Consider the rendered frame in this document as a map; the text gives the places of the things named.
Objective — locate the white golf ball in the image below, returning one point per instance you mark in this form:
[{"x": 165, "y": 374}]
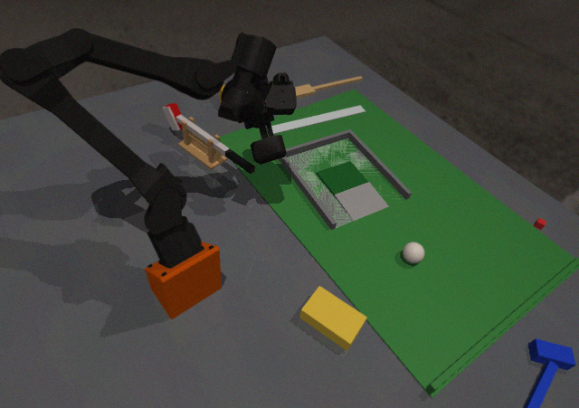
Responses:
[{"x": 413, "y": 252}]

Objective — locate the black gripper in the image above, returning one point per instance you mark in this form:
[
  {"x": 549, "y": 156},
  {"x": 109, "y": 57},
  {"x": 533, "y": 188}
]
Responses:
[{"x": 268, "y": 148}]

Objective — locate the white flat strip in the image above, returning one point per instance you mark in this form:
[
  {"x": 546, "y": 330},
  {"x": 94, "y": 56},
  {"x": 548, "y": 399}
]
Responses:
[{"x": 300, "y": 123}]

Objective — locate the green putting mat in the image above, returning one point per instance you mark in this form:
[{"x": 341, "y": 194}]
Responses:
[{"x": 482, "y": 260}]

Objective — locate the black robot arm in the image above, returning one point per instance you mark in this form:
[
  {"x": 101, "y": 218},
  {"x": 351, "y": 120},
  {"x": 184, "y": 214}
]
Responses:
[{"x": 34, "y": 72}]

